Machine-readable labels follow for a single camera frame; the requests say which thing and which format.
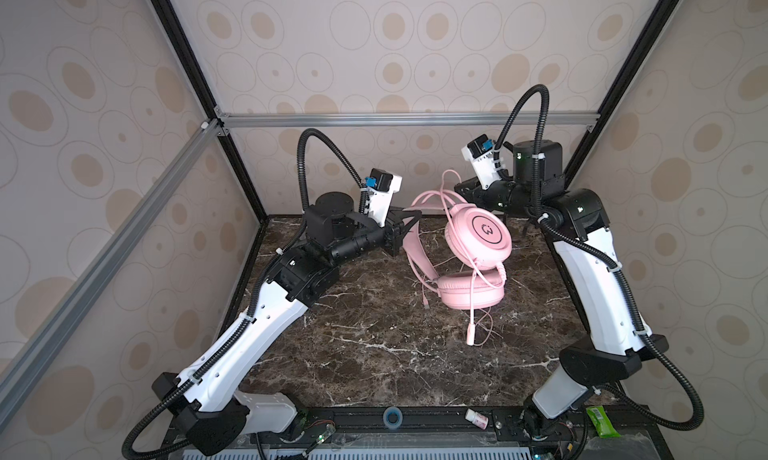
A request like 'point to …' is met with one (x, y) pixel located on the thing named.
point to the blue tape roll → (397, 412)
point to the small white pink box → (477, 418)
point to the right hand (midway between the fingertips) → (460, 185)
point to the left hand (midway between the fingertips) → (426, 213)
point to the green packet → (602, 422)
